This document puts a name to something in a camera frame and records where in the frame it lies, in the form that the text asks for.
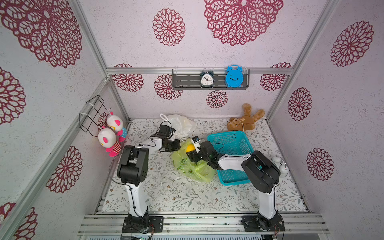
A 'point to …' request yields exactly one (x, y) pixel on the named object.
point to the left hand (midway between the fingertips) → (180, 147)
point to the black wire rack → (90, 117)
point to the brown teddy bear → (246, 122)
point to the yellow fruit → (190, 148)
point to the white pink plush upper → (116, 123)
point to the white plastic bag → (182, 126)
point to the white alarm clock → (283, 168)
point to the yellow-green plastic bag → (199, 170)
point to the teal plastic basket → (231, 143)
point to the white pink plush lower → (107, 138)
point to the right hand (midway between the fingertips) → (190, 148)
